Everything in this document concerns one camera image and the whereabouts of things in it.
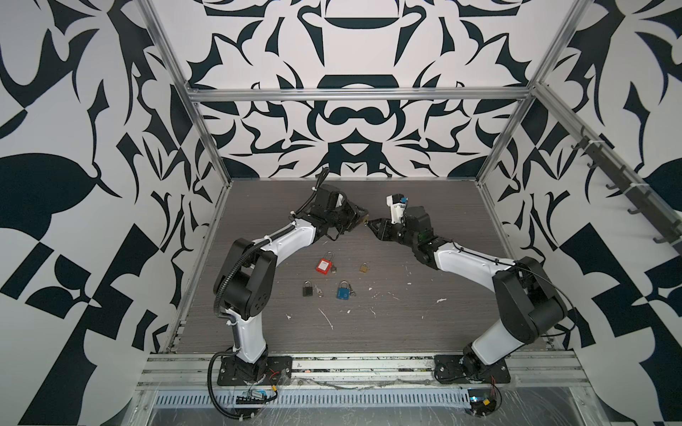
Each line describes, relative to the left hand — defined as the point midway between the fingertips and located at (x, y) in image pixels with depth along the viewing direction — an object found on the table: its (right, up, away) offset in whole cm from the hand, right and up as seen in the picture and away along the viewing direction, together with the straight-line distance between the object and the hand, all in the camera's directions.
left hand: (371, 208), depth 87 cm
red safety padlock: (-16, -20, +6) cm, 26 cm away
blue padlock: (-9, -28, +2) cm, 29 cm away
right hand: (-1, -4, 0) cm, 4 cm away
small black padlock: (-21, -27, +2) cm, 34 cm away
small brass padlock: (-2, -3, 0) cm, 4 cm away
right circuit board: (+27, -51, -16) cm, 60 cm away
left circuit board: (-32, -50, -15) cm, 62 cm away
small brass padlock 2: (-2, -21, +7) cm, 22 cm away
